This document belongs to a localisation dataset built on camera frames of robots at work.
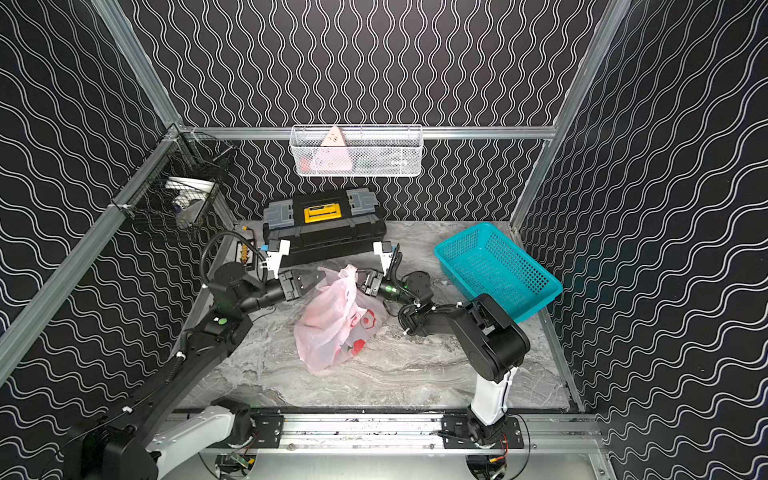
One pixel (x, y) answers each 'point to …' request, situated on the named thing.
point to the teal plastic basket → (486, 260)
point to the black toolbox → (325, 225)
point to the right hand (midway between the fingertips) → (343, 274)
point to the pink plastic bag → (338, 321)
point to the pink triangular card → (332, 154)
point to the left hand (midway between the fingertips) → (322, 271)
